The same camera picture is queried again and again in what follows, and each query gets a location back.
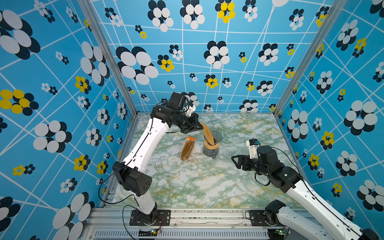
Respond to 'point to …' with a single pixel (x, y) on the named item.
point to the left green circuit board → (153, 233)
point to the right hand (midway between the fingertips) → (238, 158)
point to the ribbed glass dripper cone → (217, 137)
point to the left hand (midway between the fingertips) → (205, 126)
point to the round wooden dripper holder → (214, 147)
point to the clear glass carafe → (210, 152)
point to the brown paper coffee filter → (208, 134)
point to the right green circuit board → (276, 233)
